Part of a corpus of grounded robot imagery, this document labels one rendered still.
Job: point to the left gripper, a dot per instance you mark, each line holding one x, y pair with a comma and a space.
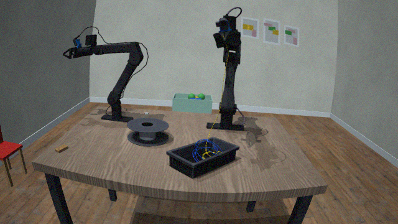
231, 38

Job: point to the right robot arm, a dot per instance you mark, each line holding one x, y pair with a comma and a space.
135, 58

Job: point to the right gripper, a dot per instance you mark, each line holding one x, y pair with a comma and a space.
78, 51

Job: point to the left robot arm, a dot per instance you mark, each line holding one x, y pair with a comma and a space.
228, 108

